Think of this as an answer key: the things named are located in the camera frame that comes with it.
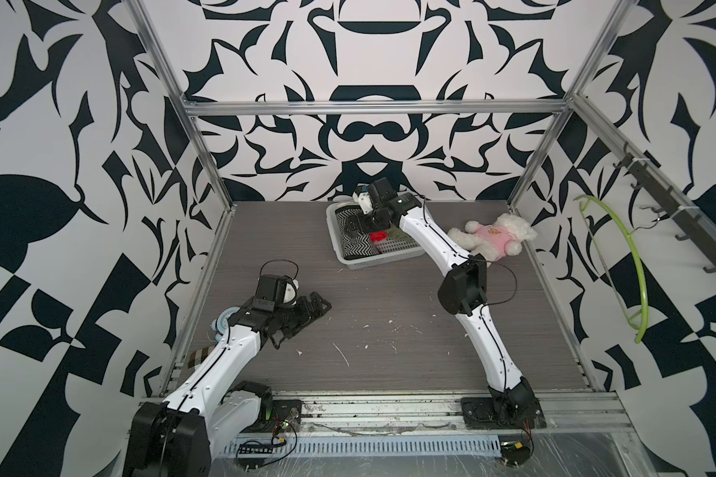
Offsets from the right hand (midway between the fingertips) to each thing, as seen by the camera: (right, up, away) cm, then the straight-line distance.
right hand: (357, 220), depth 97 cm
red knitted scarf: (+7, -5, +8) cm, 12 cm away
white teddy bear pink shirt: (+45, -7, +3) cm, 46 cm away
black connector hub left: (-24, -56, -24) cm, 66 cm away
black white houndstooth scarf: (-1, -8, 0) cm, 8 cm away
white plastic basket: (+7, -13, 0) cm, 15 cm away
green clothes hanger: (+62, +3, -21) cm, 66 cm away
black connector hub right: (+37, -55, -27) cm, 72 cm away
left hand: (-10, -25, -13) cm, 30 cm away
